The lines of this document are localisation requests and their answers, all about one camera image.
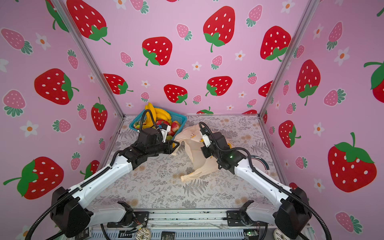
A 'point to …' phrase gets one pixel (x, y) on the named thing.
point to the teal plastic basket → (179, 118)
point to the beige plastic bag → (192, 137)
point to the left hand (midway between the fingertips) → (179, 143)
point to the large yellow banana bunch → (149, 122)
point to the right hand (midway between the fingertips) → (203, 141)
